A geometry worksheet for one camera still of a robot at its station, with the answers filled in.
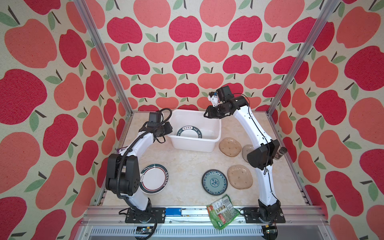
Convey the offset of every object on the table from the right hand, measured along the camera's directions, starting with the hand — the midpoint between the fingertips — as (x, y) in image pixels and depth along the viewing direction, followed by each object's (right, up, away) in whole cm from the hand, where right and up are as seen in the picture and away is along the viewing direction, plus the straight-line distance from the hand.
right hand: (209, 114), depth 87 cm
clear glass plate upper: (+16, -22, +13) cm, 30 cm away
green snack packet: (+5, -51, -12) cm, 53 cm away
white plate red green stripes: (-33, -38, 0) cm, 51 cm away
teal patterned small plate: (+3, -40, -1) cm, 40 cm away
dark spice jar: (+43, -22, 0) cm, 48 cm away
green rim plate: (-12, -11, +21) cm, 26 cm away
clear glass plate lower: (+18, -37, 0) cm, 42 cm away
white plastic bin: (+3, -9, +21) cm, 23 cm away
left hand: (-22, -8, +5) cm, 24 cm away
